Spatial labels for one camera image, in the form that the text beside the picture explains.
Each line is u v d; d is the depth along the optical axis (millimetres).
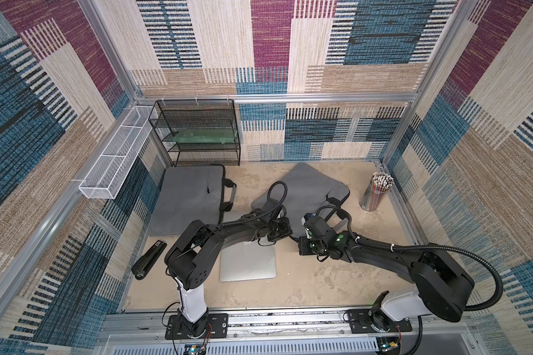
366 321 729
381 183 889
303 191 1055
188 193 1058
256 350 699
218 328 732
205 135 940
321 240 666
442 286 430
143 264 845
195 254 481
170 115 1021
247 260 890
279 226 814
